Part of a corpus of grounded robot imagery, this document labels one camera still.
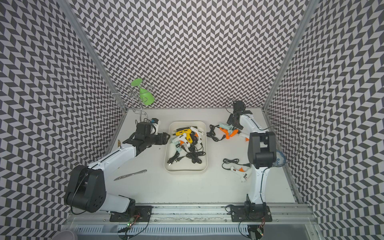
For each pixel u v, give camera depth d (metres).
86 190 0.42
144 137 0.69
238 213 0.74
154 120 0.79
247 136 1.02
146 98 0.96
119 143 0.99
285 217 0.75
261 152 0.55
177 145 0.93
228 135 1.01
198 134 0.99
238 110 0.79
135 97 0.83
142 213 0.75
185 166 0.91
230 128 1.00
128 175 0.88
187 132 0.99
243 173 0.85
